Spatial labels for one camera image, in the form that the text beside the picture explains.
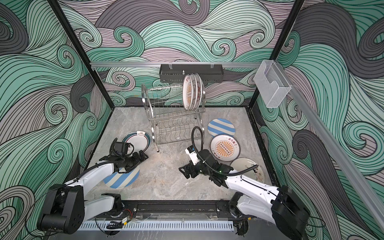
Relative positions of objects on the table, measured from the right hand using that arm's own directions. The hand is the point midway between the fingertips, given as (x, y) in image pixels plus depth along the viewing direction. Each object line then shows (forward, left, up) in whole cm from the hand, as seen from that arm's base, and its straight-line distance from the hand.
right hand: (184, 166), depth 78 cm
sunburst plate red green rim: (+16, -26, -9) cm, 32 cm away
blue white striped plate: (+34, -25, -10) cm, 44 cm away
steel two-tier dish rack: (+35, +11, -5) cm, 37 cm away
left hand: (+7, +25, -7) cm, 27 cm away
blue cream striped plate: (-5, +35, -7) cm, 36 cm away
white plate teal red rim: (+21, +31, -9) cm, 39 cm away
